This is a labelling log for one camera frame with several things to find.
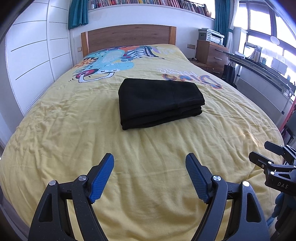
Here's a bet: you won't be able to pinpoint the black pants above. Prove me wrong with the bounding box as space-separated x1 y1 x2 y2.
118 78 205 130

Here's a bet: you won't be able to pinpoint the grey chair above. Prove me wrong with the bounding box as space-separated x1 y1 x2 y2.
281 111 296 145

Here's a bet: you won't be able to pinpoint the long desk by window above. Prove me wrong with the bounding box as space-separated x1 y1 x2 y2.
227 53 295 114

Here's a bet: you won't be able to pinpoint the yellow cartoon bed cover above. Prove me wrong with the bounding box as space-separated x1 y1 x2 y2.
1 44 283 240

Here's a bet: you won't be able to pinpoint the black bag by cabinet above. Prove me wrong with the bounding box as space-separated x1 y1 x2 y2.
221 61 235 85

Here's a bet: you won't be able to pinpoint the wooden drawer cabinet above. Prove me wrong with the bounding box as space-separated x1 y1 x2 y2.
189 40 229 78

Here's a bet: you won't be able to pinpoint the white printer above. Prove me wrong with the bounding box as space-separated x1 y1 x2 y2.
198 28 225 45

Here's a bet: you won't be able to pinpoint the white wardrobe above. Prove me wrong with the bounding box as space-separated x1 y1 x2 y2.
5 0 73 115

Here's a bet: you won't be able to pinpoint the teal curtain right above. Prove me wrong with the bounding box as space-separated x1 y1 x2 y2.
214 0 234 47

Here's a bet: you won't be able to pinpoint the teal curtain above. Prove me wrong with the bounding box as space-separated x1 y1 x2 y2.
68 0 88 30
214 0 234 47

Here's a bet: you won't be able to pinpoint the wooden headboard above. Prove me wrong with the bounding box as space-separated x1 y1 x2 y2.
81 24 177 57

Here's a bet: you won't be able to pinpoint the teal curtain left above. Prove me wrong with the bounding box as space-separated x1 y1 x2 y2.
68 0 88 30

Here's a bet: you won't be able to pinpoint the row of books on shelf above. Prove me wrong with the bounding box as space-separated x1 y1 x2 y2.
87 0 216 19

